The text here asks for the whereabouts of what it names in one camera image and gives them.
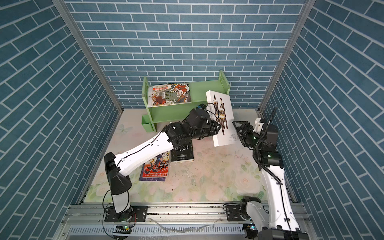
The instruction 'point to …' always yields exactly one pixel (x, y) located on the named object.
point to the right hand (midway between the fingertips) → (233, 124)
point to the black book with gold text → (178, 155)
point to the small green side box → (146, 124)
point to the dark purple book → (160, 179)
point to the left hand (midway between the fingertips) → (222, 127)
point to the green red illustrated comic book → (167, 94)
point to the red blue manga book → (157, 167)
